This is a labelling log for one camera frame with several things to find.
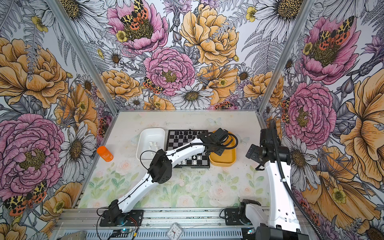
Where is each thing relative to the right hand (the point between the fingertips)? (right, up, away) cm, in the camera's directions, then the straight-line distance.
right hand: (260, 163), depth 72 cm
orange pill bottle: (-84, +1, +17) cm, 85 cm away
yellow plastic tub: (-10, -2, +24) cm, 27 cm away
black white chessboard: (-44, +9, +32) cm, 55 cm away
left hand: (-17, +2, +23) cm, 29 cm away
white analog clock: (-40, -31, -3) cm, 50 cm away
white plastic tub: (-61, +7, +29) cm, 68 cm away
